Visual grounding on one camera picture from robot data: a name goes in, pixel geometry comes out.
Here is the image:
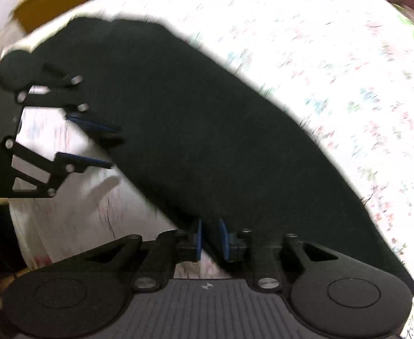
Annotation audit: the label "floral white bed sheet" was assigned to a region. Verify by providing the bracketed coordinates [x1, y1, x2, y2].
[0, 0, 414, 338]

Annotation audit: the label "black pants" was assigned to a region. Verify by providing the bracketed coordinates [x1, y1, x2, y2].
[32, 18, 414, 292]

